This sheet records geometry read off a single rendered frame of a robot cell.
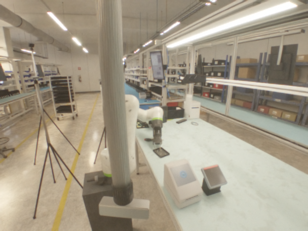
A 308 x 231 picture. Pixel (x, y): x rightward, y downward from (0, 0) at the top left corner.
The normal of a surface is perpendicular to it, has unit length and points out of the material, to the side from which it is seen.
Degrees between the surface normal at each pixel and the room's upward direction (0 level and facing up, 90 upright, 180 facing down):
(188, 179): 30
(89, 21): 90
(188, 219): 0
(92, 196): 90
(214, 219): 0
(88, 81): 90
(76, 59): 90
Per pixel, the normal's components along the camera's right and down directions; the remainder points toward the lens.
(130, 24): 0.31, 0.28
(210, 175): 0.15, -0.66
